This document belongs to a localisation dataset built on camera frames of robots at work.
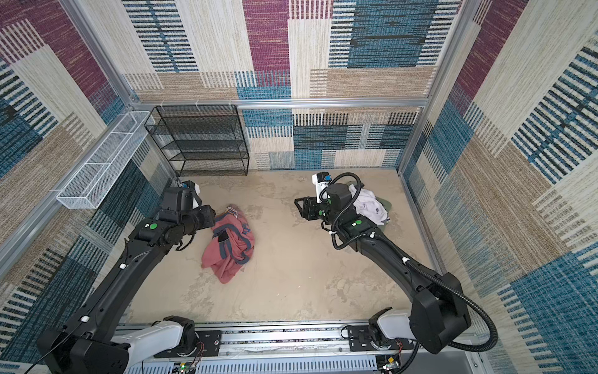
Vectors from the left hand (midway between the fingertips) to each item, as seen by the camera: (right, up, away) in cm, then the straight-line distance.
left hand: (211, 209), depth 77 cm
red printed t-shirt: (+3, -14, +10) cm, 18 cm away
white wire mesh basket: (-35, +8, -6) cm, 36 cm away
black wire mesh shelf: (-18, +30, +34) cm, 48 cm away
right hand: (+29, +2, +2) cm, 29 cm away
